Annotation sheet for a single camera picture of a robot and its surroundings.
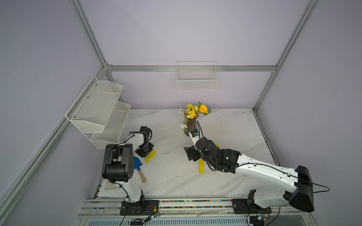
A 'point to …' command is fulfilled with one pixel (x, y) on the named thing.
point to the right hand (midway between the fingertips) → (192, 146)
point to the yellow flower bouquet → (193, 111)
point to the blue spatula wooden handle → (137, 164)
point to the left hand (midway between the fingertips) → (148, 154)
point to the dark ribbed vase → (191, 125)
